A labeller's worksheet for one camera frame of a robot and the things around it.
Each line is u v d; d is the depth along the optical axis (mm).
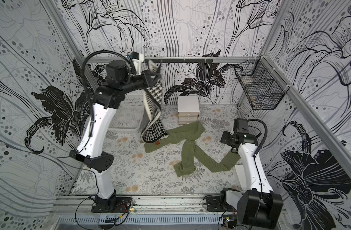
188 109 971
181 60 898
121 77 479
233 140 609
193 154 904
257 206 374
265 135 537
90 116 1012
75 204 750
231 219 702
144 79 537
